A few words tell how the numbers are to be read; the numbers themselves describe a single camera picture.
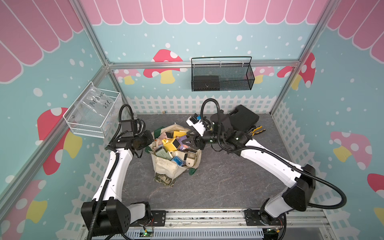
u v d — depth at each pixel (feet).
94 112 2.34
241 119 3.57
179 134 2.89
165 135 2.73
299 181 1.36
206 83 2.87
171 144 2.52
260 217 2.16
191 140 1.96
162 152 2.47
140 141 2.29
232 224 2.43
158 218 2.43
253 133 3.54
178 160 2.54
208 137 1.96
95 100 2.37
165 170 2.49
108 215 1.28
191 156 2.73
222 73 3.04
